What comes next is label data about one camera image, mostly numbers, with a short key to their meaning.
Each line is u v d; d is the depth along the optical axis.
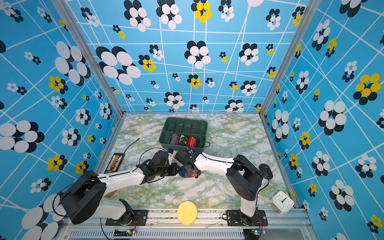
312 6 0.68
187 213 0.73
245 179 0.46
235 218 0.74
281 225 0.72
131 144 1.02
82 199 0.42
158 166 0.69
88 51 0.84
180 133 0.99
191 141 0.96
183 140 0.96
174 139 0.97
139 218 0.73
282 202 0.76
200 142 0.96
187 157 0.69
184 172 0.87
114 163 0.91
